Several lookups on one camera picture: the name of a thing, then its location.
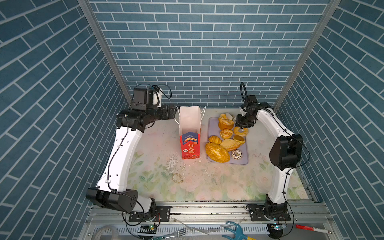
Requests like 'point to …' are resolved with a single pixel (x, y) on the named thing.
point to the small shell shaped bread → (226, 133)
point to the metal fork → (175, 234)
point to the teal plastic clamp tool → (238, 233)
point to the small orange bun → (239, 139)
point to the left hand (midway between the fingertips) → (169, 109)
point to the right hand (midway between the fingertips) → (236, 123)
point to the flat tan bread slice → (230, 144)
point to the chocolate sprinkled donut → (236, 154)
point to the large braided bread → (224, 123)
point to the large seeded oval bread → (216, 153)
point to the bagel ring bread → (236, 131)
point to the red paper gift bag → (189, 129)
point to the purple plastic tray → (214, 129)
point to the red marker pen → (310, 228)
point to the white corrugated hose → (113, 230)
